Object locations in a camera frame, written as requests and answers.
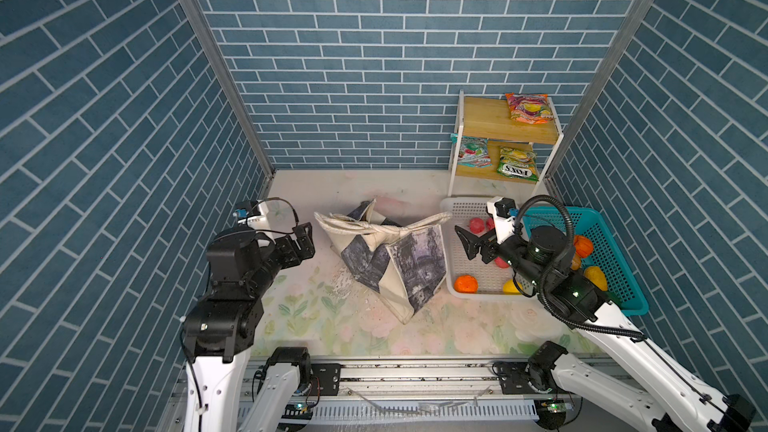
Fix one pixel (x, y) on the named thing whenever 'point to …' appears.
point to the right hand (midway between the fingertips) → (470, 214)
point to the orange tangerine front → (466, 284)
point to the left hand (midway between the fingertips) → (295, 228)
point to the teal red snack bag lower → (473, 151)
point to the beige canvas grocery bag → (404, 261)
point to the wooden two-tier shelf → (488, 118)
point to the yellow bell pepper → (597, 277)
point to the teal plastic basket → (622, 288)
